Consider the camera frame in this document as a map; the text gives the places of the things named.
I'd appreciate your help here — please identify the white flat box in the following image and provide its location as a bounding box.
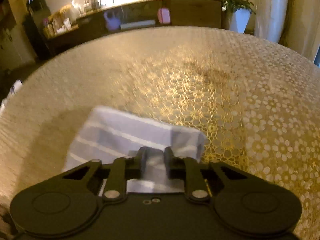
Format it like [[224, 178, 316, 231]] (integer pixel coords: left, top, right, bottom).
[[120, 20, 156, 30]]

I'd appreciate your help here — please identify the lavender white striped shirt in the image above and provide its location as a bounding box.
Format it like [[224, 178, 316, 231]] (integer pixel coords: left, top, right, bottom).
[[63, 106, 207, 193]]

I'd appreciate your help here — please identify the purple kettlebell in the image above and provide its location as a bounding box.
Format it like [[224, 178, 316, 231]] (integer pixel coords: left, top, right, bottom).
[[103, 10, 121, 31]]

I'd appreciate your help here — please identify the pink container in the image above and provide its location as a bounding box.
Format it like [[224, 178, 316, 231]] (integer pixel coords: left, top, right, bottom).
[[157, 8, 171, 24]]

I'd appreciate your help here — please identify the lace tablecloth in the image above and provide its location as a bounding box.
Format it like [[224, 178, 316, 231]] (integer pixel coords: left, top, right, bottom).
[[1, 27, 319, 239]]

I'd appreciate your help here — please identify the potted plant white pot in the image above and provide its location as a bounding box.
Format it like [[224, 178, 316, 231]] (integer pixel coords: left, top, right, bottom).
[[222, 0, 255, 34]]

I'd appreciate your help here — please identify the long wooden sideboard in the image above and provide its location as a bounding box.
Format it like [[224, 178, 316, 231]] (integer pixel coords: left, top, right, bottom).
[[46, 0, 222, 51]]

